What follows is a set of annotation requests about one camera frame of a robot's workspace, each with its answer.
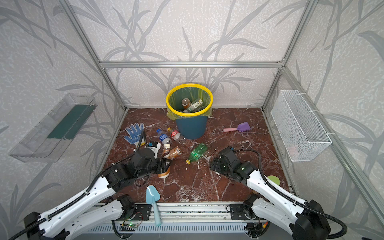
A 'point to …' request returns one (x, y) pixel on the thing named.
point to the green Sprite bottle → (201, 149)
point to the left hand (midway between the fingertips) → (170, 158)
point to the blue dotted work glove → (135, 138)
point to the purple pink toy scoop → (242, 127)
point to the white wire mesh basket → (303, 136)
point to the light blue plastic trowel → (153, 194)
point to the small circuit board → (128, 227)
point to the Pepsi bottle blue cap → (163, 137)
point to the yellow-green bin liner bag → (192, 93)
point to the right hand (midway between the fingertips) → (214, 161)
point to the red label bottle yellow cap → (175, 134)
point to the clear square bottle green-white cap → (194, 105)
